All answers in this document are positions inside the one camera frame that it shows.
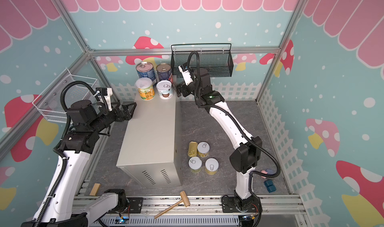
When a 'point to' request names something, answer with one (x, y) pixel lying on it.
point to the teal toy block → (270, 186)
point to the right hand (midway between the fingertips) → (180, 79)
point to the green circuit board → (122, 221)
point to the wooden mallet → (185, 200)
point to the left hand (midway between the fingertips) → (128, 106)
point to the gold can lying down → (192, 149)
